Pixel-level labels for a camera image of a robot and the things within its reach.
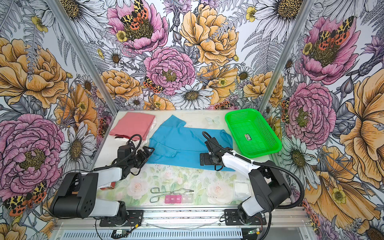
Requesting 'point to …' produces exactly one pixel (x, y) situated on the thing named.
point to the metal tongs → (155, 190)
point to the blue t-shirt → (176, 145)
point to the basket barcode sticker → (248, 137)
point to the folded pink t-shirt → (132, 124)
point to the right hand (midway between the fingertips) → (208, 163)
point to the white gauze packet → (242, 189)
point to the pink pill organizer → (179, 199)
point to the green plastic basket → (250, 135)
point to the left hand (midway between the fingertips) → (151, 156)
